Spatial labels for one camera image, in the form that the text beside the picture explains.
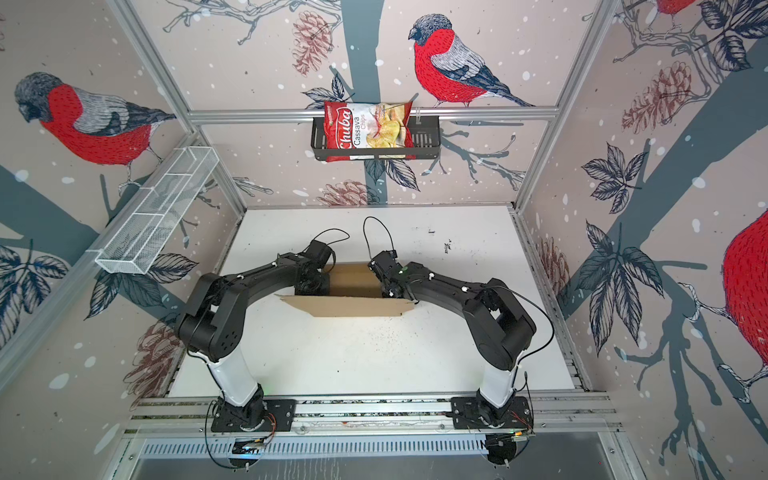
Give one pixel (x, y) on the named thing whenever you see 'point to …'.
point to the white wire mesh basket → (149, 227)
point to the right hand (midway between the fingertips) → (394, 289)
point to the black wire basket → (426, 144)
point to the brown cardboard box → (354, 291)
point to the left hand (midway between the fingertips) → (325, 285)
